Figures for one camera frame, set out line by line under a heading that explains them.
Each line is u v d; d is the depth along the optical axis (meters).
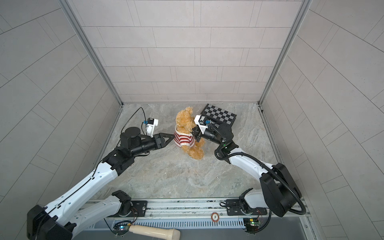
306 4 0.70
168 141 0.68
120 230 0.65
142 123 0.64
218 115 1.05
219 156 0.62
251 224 0.68
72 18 0.74
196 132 0.63
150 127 0.64
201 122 0.57
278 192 0.41
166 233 0.62
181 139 0.67
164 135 0.64
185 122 0.62
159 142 0.61
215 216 0.69
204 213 0.71
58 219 0.38
